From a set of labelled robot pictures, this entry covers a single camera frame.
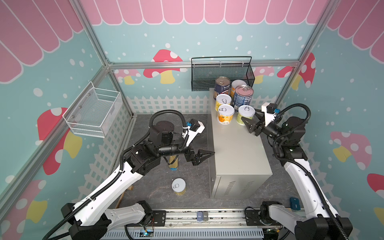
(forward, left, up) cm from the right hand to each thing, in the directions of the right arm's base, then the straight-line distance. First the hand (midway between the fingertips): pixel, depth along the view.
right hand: (247, 114), depth 67 cm
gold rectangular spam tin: (-9, +37, -35) cm, 52 cm away
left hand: (-16, +19, -2) cm, 25 cm away
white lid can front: (-21, +33, -33) cm, 51 cm away
